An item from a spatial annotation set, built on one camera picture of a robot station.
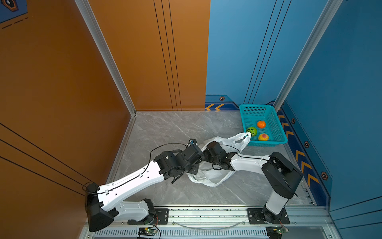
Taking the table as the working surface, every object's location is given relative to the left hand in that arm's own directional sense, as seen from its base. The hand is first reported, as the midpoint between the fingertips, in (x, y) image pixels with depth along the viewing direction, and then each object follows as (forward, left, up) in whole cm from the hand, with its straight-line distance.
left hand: (196, 161), depth 73 cm
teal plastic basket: (+49, -43, -16) cm, 67 cm away
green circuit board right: (-26, -39, -18) cm, 50 cm away
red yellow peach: (+25, -45, -14) cm, 53 cm away
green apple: (+29, -38, -12) cm, 49 cm away
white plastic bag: (-1, -8, -13) cm, 15 cm away
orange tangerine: (+38, -48, -15) cm, 63 cm away
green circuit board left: (-27, +23, -19) cm, 40 cm away
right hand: (+11, -3, -15) cm, 19 cm away
